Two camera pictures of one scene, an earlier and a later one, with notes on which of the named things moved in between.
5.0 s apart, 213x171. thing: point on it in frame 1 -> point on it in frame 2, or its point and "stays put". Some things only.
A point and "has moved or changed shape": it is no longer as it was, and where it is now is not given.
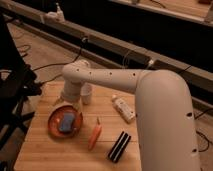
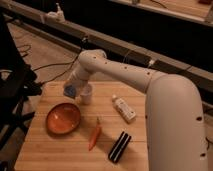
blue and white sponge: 67,122 has moved or changed shape
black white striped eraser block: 120,145 stays put
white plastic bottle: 123,109 stays put
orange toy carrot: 94,136 stays put
